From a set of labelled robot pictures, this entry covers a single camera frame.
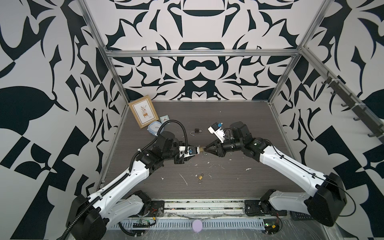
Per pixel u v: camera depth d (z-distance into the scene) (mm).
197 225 634
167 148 607
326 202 393
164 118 1073
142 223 686
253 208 743
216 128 661
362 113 548
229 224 713
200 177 843
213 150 676
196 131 1027
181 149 661
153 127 1017
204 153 711
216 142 661
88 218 379
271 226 712
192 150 615
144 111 1019
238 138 611
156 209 734
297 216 713
